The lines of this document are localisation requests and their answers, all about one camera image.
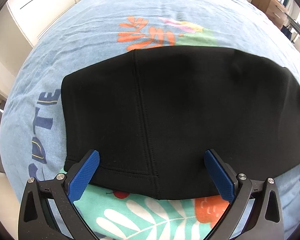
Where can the black pants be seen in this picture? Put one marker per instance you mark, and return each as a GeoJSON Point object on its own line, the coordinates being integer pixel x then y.
{"type": "Point", "coordinates": [152, 113]}

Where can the blue patterned bed sheet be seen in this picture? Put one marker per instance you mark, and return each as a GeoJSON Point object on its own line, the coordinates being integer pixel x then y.
{"type": "Point", "coordinates": [33, 132]}

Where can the white wardrobe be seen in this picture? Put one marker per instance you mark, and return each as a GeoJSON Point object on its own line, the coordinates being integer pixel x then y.
{"type": "Point", "coordinates": [34, 17]}

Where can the wooden dresser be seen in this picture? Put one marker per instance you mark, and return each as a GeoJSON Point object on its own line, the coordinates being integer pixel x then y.
{"type": "Point", "coordinates": [273, 9]}

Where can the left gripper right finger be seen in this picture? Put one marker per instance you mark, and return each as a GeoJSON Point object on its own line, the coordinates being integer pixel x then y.
{"type": "Point", "coordinates": [265, 220]}

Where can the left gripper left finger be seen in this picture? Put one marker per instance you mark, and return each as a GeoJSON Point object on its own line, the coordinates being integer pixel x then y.
{"type": "Point", "coordinates": [36, 219]}

